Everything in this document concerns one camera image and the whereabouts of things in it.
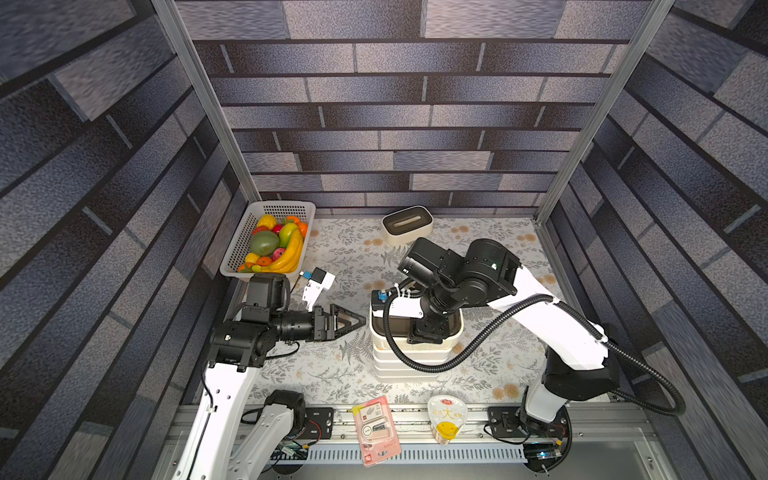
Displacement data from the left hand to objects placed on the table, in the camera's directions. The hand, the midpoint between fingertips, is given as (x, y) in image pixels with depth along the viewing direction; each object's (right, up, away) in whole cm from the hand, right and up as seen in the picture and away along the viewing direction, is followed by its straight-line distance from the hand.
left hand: (355, 325), depth 60 cm
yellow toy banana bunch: (-26, +11, +37) cm, 46 cm away
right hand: (+11, +1, +2) cm, 11 cm away
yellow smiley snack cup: (+20, -23, +7) cm, 31 cm away
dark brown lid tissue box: (+15, +24, +52) cm, 59 cm away
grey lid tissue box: (+14, -21, +21) cm, 33 cm away
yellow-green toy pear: (-30, +21, +45) cm, 58 cm away
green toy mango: (-36, +17, +41) cm, 57 cm away
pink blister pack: (+4, -30, +10) cm, 32 cm away
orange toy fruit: (-25, +24, +48) cm, 59 cm away
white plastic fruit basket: (-45, +14, +41) cm, 62 cm away
